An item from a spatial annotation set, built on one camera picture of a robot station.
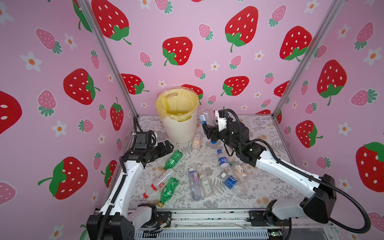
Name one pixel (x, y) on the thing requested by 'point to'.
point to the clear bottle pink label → (195, 185)
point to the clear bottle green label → (206, 183)
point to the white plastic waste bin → (179, 132)
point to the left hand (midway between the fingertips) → (167, 148)
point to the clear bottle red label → (159, 183)
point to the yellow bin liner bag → (177, 104)
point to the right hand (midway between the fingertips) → (207, 121)
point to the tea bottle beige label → (240, 171)
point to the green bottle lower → (169, 187)
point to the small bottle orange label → (197, 143)
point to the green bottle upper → (175, 157)
